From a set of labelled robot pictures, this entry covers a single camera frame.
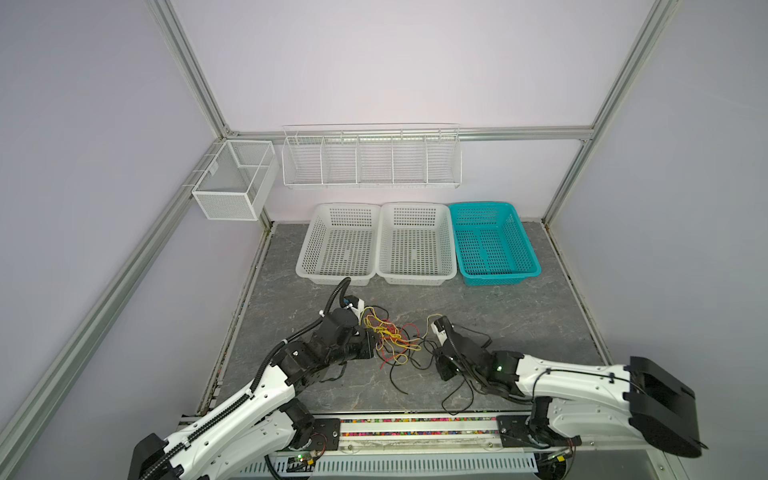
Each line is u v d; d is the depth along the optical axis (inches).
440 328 28.4
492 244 45.4
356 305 27.8
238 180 40.1
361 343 24.4
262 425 23.1
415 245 44.1
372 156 39.2
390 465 62.1
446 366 28.4
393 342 32.4
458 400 31.1
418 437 29.1
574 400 19.3
